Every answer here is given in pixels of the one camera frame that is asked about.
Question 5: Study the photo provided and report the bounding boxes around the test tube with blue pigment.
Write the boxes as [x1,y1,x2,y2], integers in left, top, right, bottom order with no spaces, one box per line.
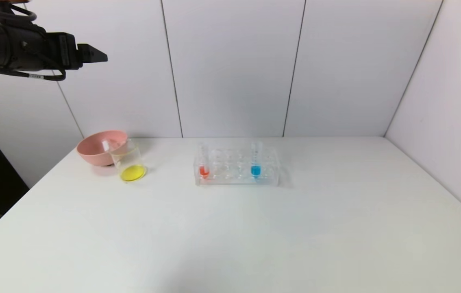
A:
[250,141,262,180]

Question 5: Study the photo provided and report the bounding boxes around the clear acrylic test tube rack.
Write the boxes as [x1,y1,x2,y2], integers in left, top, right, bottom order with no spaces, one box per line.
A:
[194,146,281,187]

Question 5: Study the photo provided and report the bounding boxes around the thin black camera cable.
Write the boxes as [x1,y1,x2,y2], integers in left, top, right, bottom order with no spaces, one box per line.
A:
[0,0,67,81]

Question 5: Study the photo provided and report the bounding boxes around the clear glass beaker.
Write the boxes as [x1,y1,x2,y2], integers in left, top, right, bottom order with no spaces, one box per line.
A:
[110,140,149,184]

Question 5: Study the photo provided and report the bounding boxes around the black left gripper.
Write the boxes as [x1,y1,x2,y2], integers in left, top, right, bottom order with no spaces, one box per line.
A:
[4,23,108,72]

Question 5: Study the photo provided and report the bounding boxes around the pink bowl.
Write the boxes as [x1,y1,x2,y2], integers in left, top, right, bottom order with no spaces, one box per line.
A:
[77,131,129,167]

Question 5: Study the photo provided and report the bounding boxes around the test tube with red pigment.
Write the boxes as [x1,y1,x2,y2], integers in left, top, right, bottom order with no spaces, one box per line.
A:
[198,141,211,180]

